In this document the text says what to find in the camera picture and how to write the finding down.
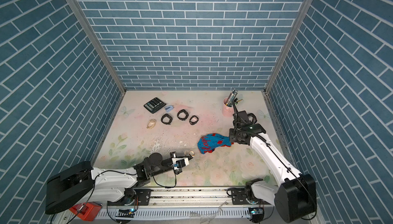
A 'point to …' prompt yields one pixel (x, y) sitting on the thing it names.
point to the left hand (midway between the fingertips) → (193, 158)
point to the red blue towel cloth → (209, 142)
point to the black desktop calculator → (154, 105)
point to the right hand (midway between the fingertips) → (235, 136)
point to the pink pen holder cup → (227, 111)
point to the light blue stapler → (169, 108)
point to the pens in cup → (231, 96)
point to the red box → (89, 212)
